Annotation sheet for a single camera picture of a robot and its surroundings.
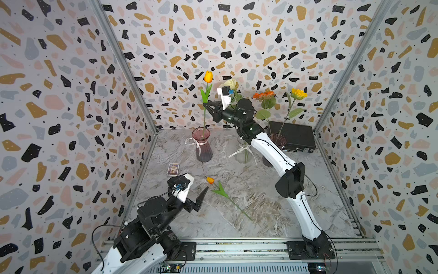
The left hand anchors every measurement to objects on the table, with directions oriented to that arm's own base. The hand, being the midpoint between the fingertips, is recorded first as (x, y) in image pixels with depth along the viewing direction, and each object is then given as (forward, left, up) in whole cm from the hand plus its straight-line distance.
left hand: (197, 181), depth 63 cm
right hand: (+30, -1, +12) cm, 32 cm away
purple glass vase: (+31, -40, -12) cm, 51 cm away
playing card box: (+23, +21, -28) cm, 42 cm away
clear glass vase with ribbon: (+30, -21, -24) cm, 43 cm away
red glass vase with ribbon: (+35, +4, -13) cm, 37 cm away
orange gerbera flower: (+41, -32, +6) cm, 52 cm away
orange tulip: (+10, -8, -30) cm, 32 cm away
